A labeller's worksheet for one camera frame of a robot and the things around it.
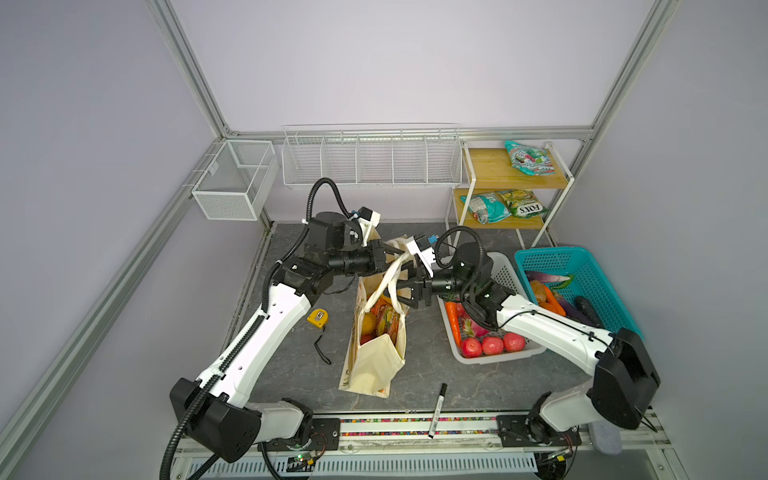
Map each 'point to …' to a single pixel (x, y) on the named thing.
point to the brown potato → (539, 291)
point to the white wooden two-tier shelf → (508, 189)
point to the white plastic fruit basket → (510, 274)
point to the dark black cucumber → (587, 312)
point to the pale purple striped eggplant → (544, 277)
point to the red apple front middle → (492, 345)
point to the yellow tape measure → (319, 318)
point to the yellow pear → (369, 323)
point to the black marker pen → (437, 411)
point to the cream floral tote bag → (372, 365)
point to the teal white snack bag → (486, 208)
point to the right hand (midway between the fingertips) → (383, 289)
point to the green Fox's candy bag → (523, 203)
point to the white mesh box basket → (237, 182)
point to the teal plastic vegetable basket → (588, 281)
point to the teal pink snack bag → (533, 161)
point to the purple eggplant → (572, 312)
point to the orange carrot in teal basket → (551, 303)
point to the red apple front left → (471, 347)
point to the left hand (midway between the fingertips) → (406, 261)
